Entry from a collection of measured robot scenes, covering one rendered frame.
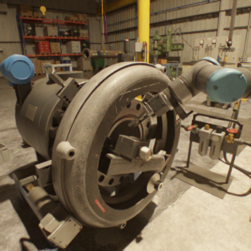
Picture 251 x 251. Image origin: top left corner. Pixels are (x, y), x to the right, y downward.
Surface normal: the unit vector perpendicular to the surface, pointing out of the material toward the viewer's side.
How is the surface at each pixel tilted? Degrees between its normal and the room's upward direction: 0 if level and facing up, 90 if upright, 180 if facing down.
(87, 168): 90
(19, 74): 90
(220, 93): 94
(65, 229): 90
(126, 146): 65
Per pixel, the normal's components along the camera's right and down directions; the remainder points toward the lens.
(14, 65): 0.72, 0.24
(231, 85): -0.03, 0.44
